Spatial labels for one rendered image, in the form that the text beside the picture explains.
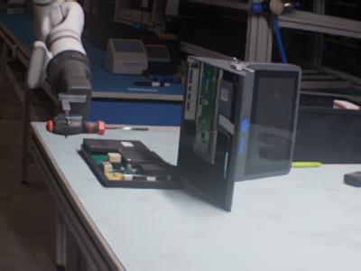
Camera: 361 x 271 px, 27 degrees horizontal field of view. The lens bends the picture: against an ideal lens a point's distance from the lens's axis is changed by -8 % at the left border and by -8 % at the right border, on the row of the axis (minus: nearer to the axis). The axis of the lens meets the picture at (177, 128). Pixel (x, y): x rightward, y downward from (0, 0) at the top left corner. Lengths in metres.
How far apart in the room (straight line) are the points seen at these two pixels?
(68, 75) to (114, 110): 1.54
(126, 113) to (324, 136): 1.37
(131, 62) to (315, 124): 1.85
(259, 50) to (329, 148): 1.32
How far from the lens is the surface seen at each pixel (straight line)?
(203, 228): 1.11
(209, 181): 1.37
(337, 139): 1.62
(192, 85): 1.38
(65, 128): 1.23
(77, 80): 1.28
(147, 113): 2.88
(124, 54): 3.36
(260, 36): 2.89
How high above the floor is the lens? 1.33
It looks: 10 degrees down
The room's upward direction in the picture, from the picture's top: 5 degrees clockwise
